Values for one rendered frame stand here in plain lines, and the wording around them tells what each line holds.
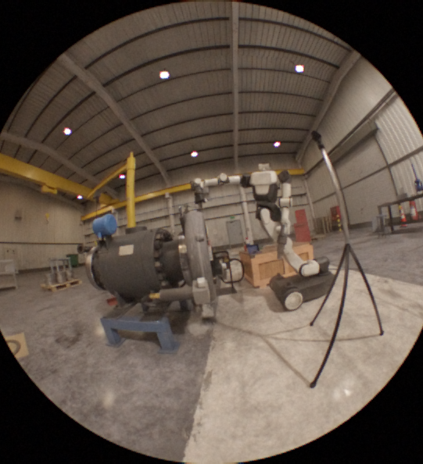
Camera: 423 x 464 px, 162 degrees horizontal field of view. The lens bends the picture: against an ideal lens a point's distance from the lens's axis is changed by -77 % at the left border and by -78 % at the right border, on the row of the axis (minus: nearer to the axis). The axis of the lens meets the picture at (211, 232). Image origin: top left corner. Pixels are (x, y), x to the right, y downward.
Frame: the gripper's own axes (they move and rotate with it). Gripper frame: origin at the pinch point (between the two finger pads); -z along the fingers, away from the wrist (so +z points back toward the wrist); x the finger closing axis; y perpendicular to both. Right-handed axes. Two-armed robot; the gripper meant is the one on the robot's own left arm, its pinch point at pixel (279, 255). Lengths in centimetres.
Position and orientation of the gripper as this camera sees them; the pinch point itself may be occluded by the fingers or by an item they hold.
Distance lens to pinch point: 132.0
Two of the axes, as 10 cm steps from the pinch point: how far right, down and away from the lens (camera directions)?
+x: -5.6, -2.9, -7.8
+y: 7.9, 0.8, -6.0
